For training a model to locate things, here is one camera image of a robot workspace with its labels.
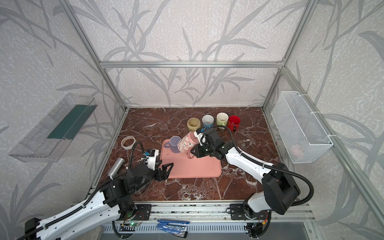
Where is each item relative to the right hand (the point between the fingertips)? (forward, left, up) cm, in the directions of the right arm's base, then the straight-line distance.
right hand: (192, 146), depth 82 cm
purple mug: (+5, +12, -6) cm, 14 cm away
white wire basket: (-6, -48, +19) cm, 52 cm away
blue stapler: (-36, +7, -13) cm, 39 cm away
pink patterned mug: (-1, +3, +4) cm, 5 cm away
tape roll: (+11, +45, -13) cm, 48 cm away
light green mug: (+25, -19, -7) cm, 32 cm away
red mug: (+26, -29, -12) cm, 41 cm away
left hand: (-9, +10, +3) cm, 14 cm away
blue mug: (+25, -9, -9) cm, 28 cm away
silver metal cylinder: (-8, +45, -11) cm, 47 cm away
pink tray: (-7, +6, -14) cm, 16 cm away
